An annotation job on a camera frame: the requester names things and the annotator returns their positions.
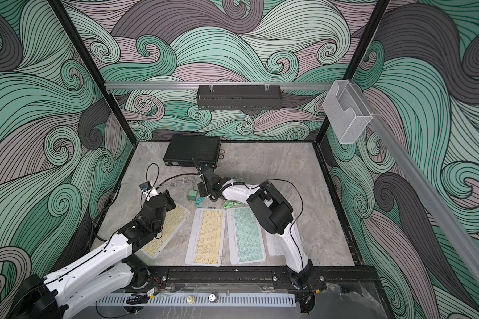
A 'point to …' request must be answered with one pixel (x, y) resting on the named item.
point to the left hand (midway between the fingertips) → (166, 190)
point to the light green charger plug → (192, 195)
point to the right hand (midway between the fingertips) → (200, 188)
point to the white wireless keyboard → (275, 243)
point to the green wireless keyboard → (245, 242)
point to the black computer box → (205, 151)
